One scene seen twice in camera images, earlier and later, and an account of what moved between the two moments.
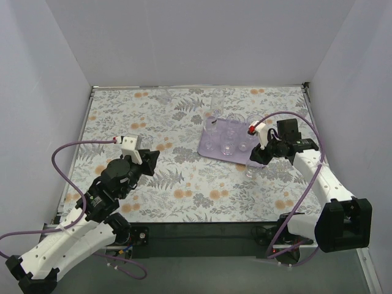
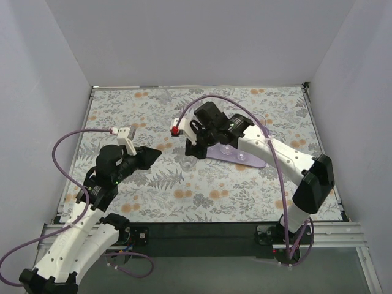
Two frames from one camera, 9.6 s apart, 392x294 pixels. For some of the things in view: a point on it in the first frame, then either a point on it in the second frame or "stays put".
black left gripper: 144,162 → 139,157
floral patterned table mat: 184,187 stays put
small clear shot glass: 253,169 → 241,156
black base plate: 223,240 stays put
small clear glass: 146,143 → 188,163
